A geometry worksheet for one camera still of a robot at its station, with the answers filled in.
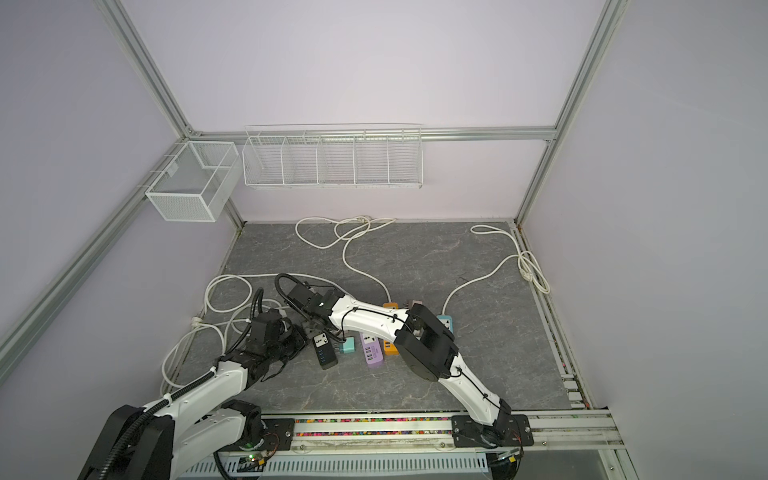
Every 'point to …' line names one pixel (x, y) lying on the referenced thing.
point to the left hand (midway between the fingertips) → (315, 337)
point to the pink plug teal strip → (414, 301)
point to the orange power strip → (390, 348)
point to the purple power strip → (372, 350)
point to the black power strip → (324, 350)
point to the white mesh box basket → (197, 182)
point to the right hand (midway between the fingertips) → (316, 323)
